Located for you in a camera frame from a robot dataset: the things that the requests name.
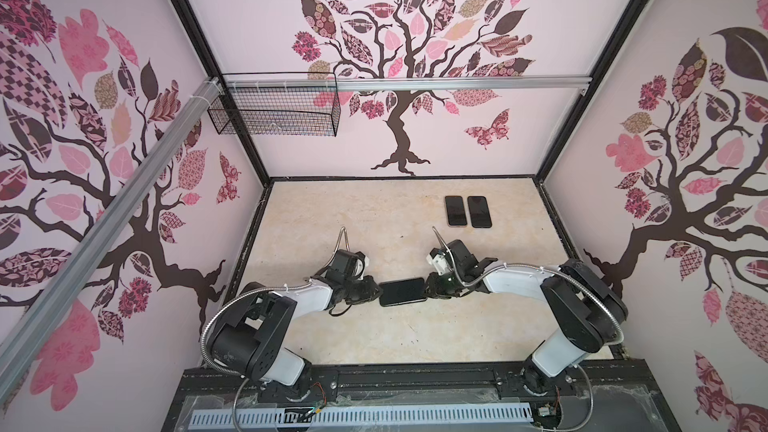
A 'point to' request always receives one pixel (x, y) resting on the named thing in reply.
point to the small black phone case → (401, 292)
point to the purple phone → (455, 210)
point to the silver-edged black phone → (393, 293)
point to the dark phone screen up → (479, 212)
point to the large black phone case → (479, 212)
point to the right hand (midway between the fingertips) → (421, 290)
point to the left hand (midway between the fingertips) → (382, 296)
